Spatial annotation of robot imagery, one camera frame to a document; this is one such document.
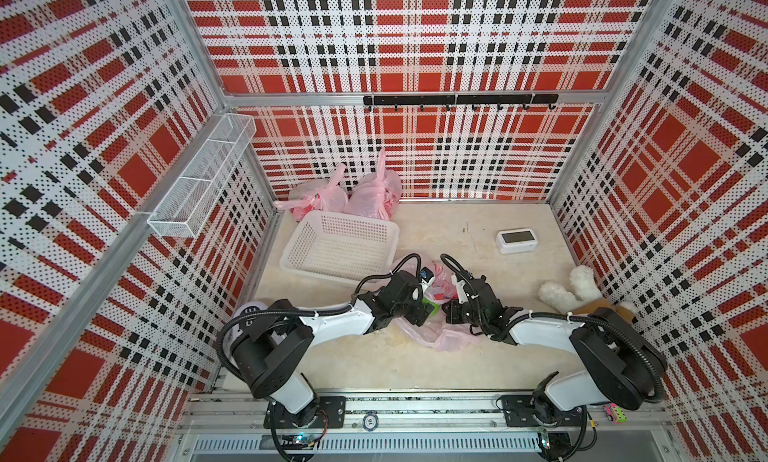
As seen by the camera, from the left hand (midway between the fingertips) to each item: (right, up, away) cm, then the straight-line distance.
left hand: (425, 299), depth 88 cm
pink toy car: (+45, -24, -16) cm, 53 cm away
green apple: (+3, -2, -1) cm, 4 cm away
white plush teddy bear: (+46, +3, -1) cm, 47 cm away
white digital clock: (+34, +17, +17) cm, 42 cm away
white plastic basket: (-30, +14, +20) cm, 39 cm away
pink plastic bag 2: (-17, +34, +20) cm, 43 cm away
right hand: (+6, -3, +2) cm, 7 cm away
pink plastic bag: (-42, +33, +21) cm, 57 cm away
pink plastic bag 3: (+3, -9, -4) cm, 10 cm away
